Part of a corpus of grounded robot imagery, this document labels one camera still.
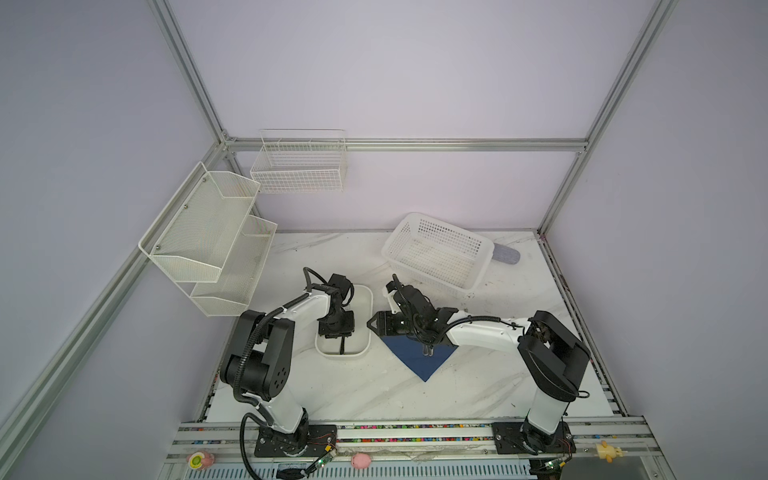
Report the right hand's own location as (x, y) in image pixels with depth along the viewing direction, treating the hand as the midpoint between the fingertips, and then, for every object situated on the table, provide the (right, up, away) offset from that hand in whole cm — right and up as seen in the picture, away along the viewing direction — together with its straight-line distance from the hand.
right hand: (369, 325), depth 84 cm
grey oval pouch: (+49, +21, +27) cm, 60 cm away
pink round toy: (-1, -29, -13) cm, 32 cm away
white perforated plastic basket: (+28, +20, +27) cm, 44 cm away
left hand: (-9, -5, +7) cm, 12 cm away
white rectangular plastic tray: (-3, -7, +6) cm, 9 cm away
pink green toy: (-38, -27, -17) cm, 49 cm away
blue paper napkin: (+12, -8, +4) cm, 15 cm away
